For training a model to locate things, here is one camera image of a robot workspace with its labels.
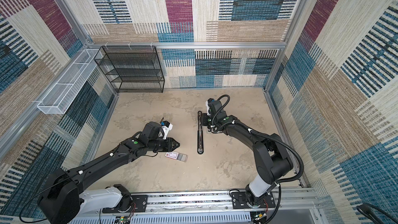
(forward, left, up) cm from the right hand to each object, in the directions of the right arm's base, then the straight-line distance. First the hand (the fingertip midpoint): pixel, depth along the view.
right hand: (201, 120), depth 89 cm
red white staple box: (-16, +17, -10) cm, 25 cm away
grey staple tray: (-17, +11, -11) cm, 23 cm away
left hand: (-14, +12, +1) cm, 18 cm away
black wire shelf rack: (+42, +48, +5) cm, 64 cm away
